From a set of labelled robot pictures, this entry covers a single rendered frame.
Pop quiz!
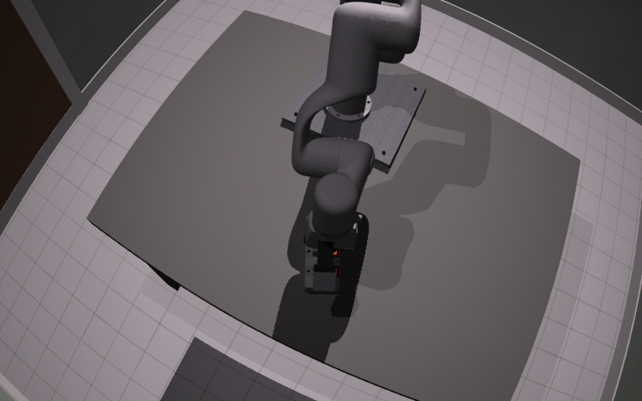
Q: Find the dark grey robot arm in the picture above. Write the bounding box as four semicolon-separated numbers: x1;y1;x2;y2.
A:
292;0;421;292

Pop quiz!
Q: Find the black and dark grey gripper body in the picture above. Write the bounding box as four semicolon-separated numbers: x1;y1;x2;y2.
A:
305;211;358;249

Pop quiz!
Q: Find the dark grey power strip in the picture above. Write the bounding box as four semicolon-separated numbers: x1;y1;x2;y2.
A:
305;246;339;292

